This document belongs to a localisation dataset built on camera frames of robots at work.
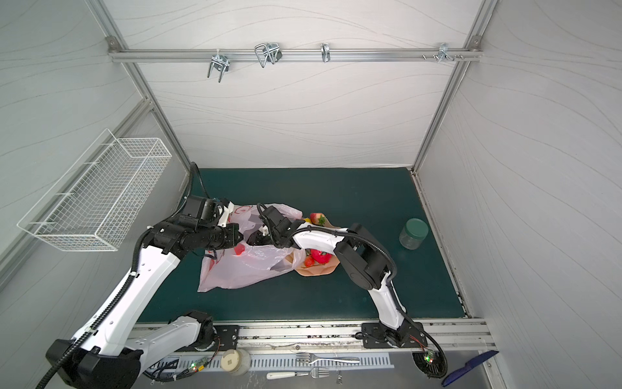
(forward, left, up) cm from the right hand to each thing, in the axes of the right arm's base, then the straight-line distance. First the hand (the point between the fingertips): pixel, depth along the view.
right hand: (245, 250), depth 81 cm
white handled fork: (-31, -26, -12) cm, 43 cm away
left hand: (+1, -3, +10) cm, 11 cm away
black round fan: (-27, -61, -15) cm, 69 cm away
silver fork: (-28, -25, -9) cm, 39 cm away
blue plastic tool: (-29, -67, -11) cm, 74 cm away
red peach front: (0, -22, -5) cm, 22 cm away
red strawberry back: (+14, -24, 0) cm, 28 cm away
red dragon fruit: (+1, -26, -5) cm, 26 cm away
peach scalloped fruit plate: (-2, -27, -8) cm, 29 cm away
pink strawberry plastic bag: (-8, -6, +8) cm, 13 cm away
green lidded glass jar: (+14, -61, -5) cm, 63 cm away
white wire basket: (0, +39, +23) cm, 45 cm away
